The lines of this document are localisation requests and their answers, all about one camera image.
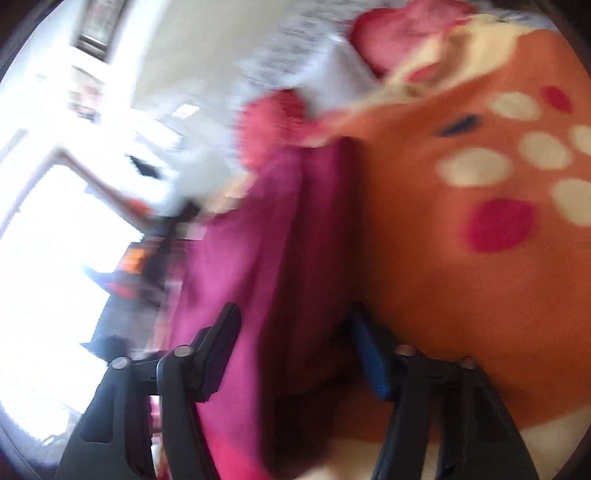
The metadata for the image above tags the maroon knit garment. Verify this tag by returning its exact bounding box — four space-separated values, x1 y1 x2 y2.
169 138 359 479

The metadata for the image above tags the white square pillow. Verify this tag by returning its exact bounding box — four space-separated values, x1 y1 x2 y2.
294 37 380 118

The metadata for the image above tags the orange cream fleece blanket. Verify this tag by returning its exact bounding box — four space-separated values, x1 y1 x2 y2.
310 19 590 479

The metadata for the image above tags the red heart pillow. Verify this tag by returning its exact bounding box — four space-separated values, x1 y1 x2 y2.
348 0 477 79
235 89 322 171

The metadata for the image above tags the dark wooden side table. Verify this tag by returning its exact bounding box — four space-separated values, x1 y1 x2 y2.
83 200 202 363

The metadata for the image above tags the red heart pillow right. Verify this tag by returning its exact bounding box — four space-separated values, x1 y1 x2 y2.
348 0 477 79

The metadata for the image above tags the red heart pillow left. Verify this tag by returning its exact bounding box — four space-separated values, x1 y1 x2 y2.
235 89 322 171

